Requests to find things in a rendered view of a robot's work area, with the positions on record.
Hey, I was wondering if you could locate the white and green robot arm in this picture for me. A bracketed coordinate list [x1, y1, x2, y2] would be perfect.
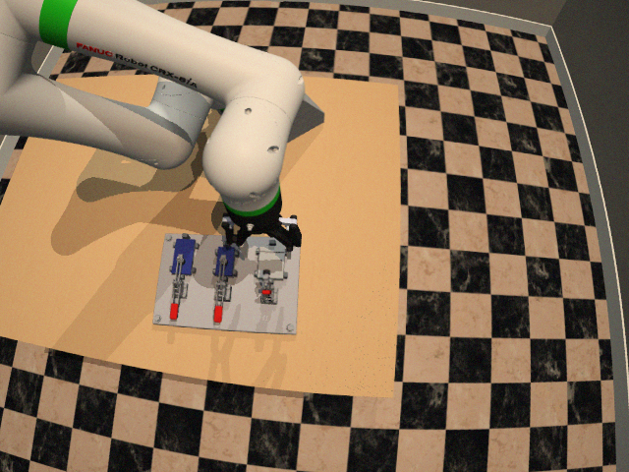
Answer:
[0, 0, 305, 231]

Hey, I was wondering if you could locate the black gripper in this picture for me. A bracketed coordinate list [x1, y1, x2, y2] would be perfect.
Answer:
[221, 213, 302, 260]

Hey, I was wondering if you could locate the grey toggle clamp with red handle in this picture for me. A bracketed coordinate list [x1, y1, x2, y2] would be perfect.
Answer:
[170, 255, 189, 320]

